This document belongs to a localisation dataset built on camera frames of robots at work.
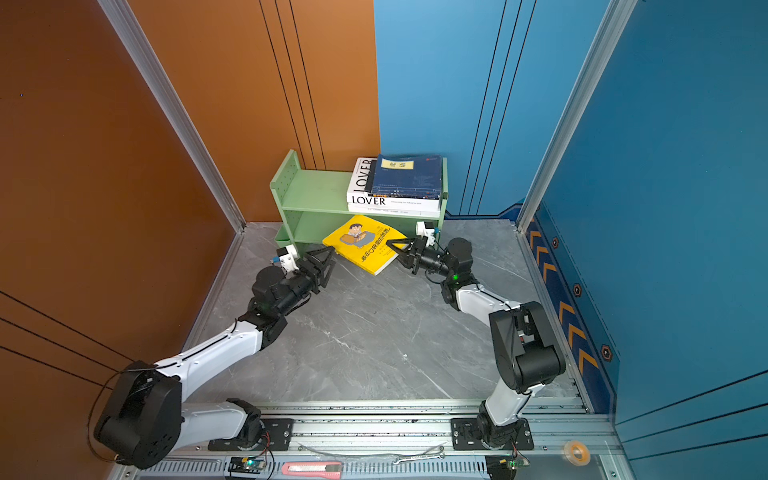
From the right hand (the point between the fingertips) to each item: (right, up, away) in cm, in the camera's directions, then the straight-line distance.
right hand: (385, 249), depth 76 cm
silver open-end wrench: (+13, -50, -5) cm, 52 cm away
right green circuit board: (+28, -52, -6) cm, 59 cm away
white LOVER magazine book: (-8, +15, +6) cm, 18 cm away
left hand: (-13, -1, 0) cm, 13 cm away
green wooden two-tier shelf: (-27, +16, +17) cm, 36 cm away
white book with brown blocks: (+2, +11, +8) cm, 14 cm away
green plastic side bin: (-38, +4, +30) cm, 48 cm away
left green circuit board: (-33, -52, -6) cm, 62 cm away
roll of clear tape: (+44, -48, -5) cm, 66 cm away
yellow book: (-6, +2, +2) cm, 7 cm away
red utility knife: (-13, -51, -8) cm, 53 cm away
